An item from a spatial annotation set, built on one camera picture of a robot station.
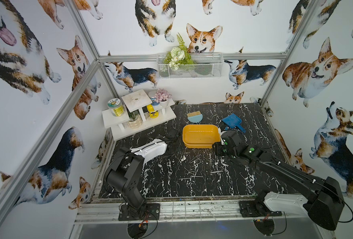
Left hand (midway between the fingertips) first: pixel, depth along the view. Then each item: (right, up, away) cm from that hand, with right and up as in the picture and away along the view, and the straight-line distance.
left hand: (176, 147), depth 94 cm
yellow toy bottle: (-18, +22, +13) cm, 31 cm away
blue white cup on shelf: (-14, +28, +2) cm, 32 cm away
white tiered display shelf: (-24, +29, 0) cm, 37 cm away
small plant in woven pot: (-29, +17, +9) cm, 34 cm away
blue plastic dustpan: (+42, +16, +19) cm, 49 cm away
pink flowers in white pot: (-9, +32, -1) cm, 33 cm away
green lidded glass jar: (-36, +25, -4) cm, 44 cm away
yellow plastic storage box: (+17, +5, +12) cm, 21 cm away
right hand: (+24, +6, -13) cm, 28 cm away
